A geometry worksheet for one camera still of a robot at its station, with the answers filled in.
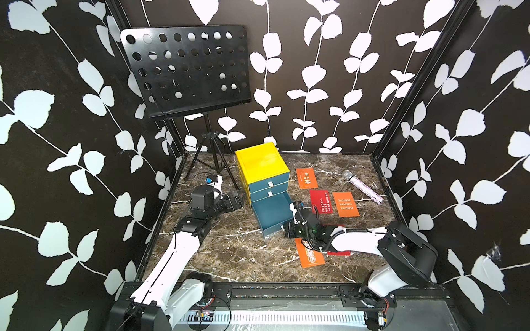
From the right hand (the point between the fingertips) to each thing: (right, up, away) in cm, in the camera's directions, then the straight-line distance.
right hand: (280, 224), depth 87 cm
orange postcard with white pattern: (+12, -13, -3) cm, 18 cm away
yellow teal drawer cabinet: (-5, +20, -5) cm, 22 cm away
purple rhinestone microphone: (+43, +15, +17) cm, 49 cm away
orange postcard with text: (+33, +6, +13) cm, 37 cm away
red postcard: (+21, +9, +14) cm, 27 cm away
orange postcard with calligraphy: (+16, +19, +24) cm, 34 cm away
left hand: (-17, +15, -8) cm, 24 cm away
